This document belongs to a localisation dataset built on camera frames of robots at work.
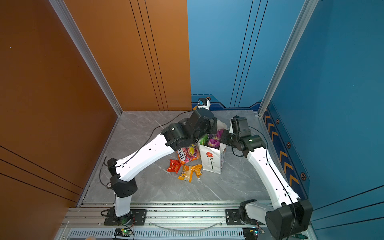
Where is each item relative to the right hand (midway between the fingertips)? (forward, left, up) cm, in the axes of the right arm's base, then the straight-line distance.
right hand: (220, 136), depth 78 cm
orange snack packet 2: (-8, +12, -21) cm, 26 cm away
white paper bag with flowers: (-11, +4, -5) cm, 13 cm away
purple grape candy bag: (0, +3, -3) cm, 4 cm away
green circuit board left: (-39, +48, -24) cm, 67 cm away
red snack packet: (-7, +26, -20) cm, 34 cm away
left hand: (-1, +3, +14) cm, 14 cm away
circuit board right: (-40, -13, -24) cm, 48 cm away
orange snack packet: (-11, +19, -21) cm, 30 cm away
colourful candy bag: (0, +18, -18) cm, 25 cm away
